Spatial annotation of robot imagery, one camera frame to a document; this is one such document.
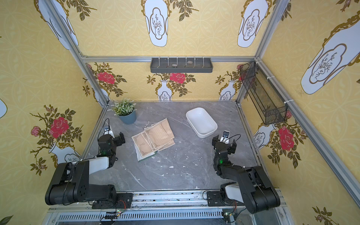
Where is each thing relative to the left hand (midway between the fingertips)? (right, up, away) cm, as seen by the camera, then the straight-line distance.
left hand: (115, 133), depth 92 cm
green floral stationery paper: (+16, -14, -2) cm, 21 cm away
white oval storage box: (+58, +7, +15) cm, 61 cm away
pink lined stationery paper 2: (+16, -8, +3) cm, 19 cm away
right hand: (+71, -2, -3) cm, 72 cm away
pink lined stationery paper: (+26, -2, +6) cm, 27 cm away
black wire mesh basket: (+96, +19, -8) cm, 98 cm away
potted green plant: (+5, +16, +3) cm, 17 cm away
